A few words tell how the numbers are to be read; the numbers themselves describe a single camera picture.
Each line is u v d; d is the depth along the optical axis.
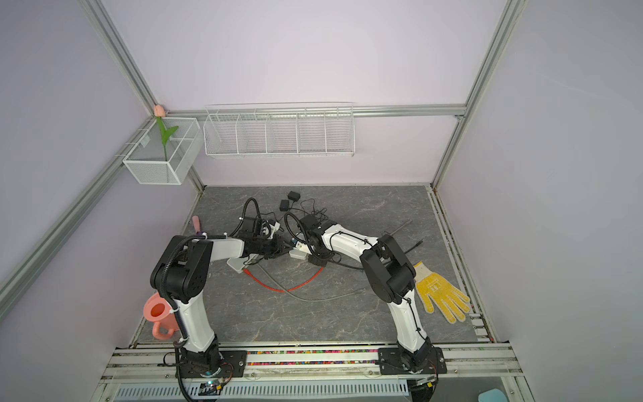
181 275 0.52
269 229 0.91
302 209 1.12
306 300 0.86
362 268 0.53
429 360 0.65
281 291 0.88
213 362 0.66
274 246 0.90
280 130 0.98
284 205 1.12
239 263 0.93
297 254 0.96
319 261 0.85
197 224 1.05
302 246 0.87
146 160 0.80
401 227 1.05
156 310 0.75
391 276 0.52
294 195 1.16
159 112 0.89
